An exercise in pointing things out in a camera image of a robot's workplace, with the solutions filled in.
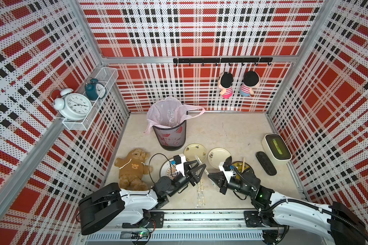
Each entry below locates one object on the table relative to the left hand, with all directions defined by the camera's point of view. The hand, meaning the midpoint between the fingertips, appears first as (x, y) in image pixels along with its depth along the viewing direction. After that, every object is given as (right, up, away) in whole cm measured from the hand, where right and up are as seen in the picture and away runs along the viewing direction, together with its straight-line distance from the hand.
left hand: (206, 163), depth 70 cm
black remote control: (+38, -5, +19) cm, 43 cm away
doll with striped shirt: (+30, +47, +24) cm, 60 cm away
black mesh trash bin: (-19, +10, +17) cm, 27 cm away
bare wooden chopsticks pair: (+24, -6, +21) cm, 32 cm away
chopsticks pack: (-3, 0, 0) cm, 3 cm away
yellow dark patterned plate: (+22, -7, +22) cm, 32 cm away
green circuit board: (-30, -33, -1) cm, 45 cm away
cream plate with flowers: (-7, +1, +28) cm, 29 cm away
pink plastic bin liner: (-21, +27, +26) cm, 43 cm away
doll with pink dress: (+15, +47, +27) cm, 56 cm away
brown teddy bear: (-40, -7, +13) cm, 43 cm away
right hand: (+3, -7, +3) cm, 8 cm away
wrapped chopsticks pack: (-2, -20, +12) cm, 23 cm away
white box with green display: (+46, +4, +23) cm, 52 cm away
